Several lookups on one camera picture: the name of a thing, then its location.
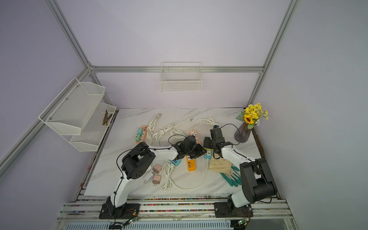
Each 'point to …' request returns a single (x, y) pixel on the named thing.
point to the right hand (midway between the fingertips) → (208, 143)
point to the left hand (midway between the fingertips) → (205, 153)
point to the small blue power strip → (208, 155)
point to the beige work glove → (219, 164)
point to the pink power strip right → (194, 133)
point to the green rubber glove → (233, 178)
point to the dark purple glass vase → (242, 134)
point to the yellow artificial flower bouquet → (252, 114)
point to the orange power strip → (191, 164)
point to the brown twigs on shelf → (105, 120)
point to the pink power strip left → (144, 129)
